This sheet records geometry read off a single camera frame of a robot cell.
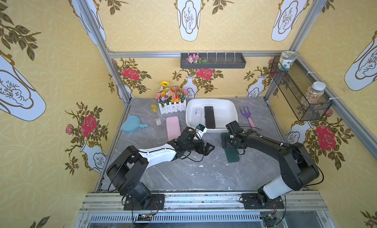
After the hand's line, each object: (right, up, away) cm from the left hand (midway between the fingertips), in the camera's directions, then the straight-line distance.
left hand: (204, 142), depth 86 cm
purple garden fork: (+35, +16, +25) cm, 46 cm away
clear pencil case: (-3, +14, +23) cm, 27 cm away
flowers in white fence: (-22, +26, +15) cm, 37 cm away
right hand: (+18, -2, +7) cm, 20 cm away
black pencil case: (+6, +14, +21) cm, 26 cm away
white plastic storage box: (+19, +18, +24) cm, 36 cm away
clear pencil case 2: (-29, +4, +14) cm, 32 cm away
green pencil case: (+18, -8, +6) cm, 21 cm away
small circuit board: (-31, -35, -13) cm, 48 cm away
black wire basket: (+56, +35, +4) cm, 66 cm away
